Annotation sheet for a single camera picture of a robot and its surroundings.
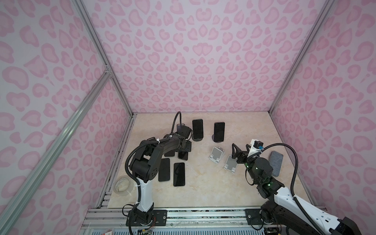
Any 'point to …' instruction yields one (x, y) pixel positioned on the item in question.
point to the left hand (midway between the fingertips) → (186, 145)
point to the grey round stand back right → (213, 138)
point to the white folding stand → (217, 153)
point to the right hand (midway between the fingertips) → (239, 144)
